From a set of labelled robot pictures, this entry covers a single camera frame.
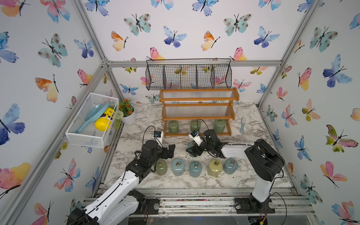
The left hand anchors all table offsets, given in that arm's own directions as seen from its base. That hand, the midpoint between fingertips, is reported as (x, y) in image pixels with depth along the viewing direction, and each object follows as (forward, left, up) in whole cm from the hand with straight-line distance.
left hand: (169, 143), depth 81 cm
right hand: (+5, -13, -10) cm, 17 cm away
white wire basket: (+2, +36, +15) cm, 39 cm away
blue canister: (-12, -14, -7) cm, 20 cm away
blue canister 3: (+3, -13, -7) cm, 15 cm away
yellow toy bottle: (+3, +31, +15) cm, 35 cm away
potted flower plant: (+28, +32, -4) cm, 43 cm away
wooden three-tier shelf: (+36, -20, -14) cm, 44 cm away
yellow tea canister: (-11, -26, -7) cm, 29 cm away
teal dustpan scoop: (+13, +38, +15) cm, 43 cm away
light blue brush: (+23, -53, -16) cm, 60 cm away
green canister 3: (+18, -17, -8) cm, 26 cm away
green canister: (-10, +5, -9) cm, 15 cm away
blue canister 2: (-10, -35, -8) cm, 37 cm away
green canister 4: (+17, -33, -7) cm, 38 cm away
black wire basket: (+46, -13, +15) cm, 50 cm away
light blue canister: (-11, -5, -7) cm, 14 cm away
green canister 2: (+18, -2, -8) cm, 19 cm away
